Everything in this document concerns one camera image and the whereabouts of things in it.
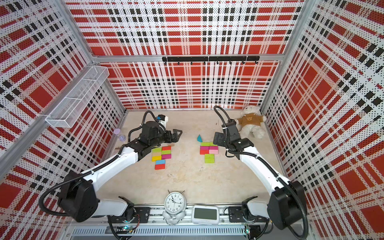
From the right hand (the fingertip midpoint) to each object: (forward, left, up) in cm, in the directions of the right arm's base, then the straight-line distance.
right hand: (224, 138), depth 84 cm
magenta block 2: (+3, +5, -16) cm, 17 cm away
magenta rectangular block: (-3, +36, -16) cm, 40 cm away
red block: (+2, +36, -14) cm, 39 cm away
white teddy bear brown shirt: (+17, -20, -9) cm, 28 cm away
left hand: (+3, +27, +3) cm, 27 cm away
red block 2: (+2, +12, -18) cm, 21 cm away
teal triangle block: (+10, +15, -15) cm, 23 cm away
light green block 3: (-6, +8, -17) cm, 20 cm away
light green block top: (+7, +10, -17) cm, 21 cm away
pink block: (0, +5, -16) cm, 17 cm away
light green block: (0, +37, -15) cm, 40 cm away
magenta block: (+5, +11, -19) cm, 22 cm away
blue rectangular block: (-7, +39, -17) cm, 43 cm away
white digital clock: (-36, +11, -12) cm, 40 cm away
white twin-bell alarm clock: (-32, +27, -12) cm, 43 cm away
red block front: (-9, +39, -17) cm, 44 cm away
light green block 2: (-4, +8, -15) cm, 18 cm away
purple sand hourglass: (+10, +69, -14) cm, 71 cm away
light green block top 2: (+7, +7, -17) cm, 20 cm away
